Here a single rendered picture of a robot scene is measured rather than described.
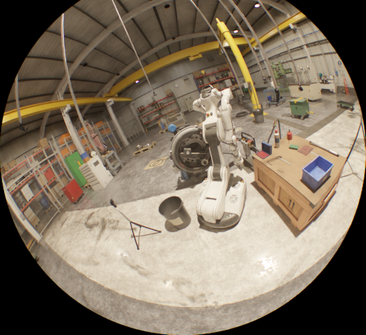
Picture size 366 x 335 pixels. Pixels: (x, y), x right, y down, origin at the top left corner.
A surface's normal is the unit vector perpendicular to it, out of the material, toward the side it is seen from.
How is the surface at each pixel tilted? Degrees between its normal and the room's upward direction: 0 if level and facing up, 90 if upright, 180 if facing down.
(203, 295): 0
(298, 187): 0
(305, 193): 0
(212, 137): 75
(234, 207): 38
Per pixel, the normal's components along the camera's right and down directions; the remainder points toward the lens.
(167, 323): -0.39, -0.85
